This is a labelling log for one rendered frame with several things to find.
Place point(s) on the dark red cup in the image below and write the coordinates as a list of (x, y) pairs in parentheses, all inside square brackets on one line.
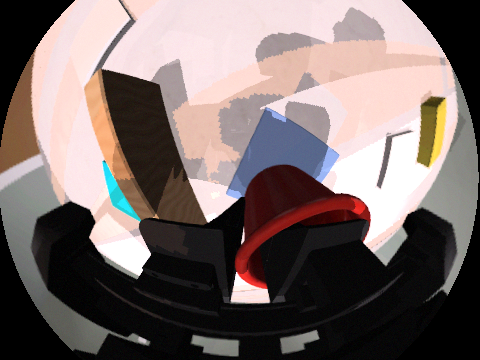
[(283, 195)]

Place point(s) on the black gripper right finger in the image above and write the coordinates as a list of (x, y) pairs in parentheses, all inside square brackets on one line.
[(284, 254)]

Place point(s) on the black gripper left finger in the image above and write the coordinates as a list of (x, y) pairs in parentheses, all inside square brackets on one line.
[(214, 243)]

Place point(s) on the yellow flat block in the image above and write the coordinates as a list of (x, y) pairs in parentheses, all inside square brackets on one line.
[(432, 130)]

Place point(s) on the brown wooden block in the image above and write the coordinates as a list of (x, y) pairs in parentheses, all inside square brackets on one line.
[(132, 127)]

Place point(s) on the white flat block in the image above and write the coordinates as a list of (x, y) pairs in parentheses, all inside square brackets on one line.
[(396, 156)]

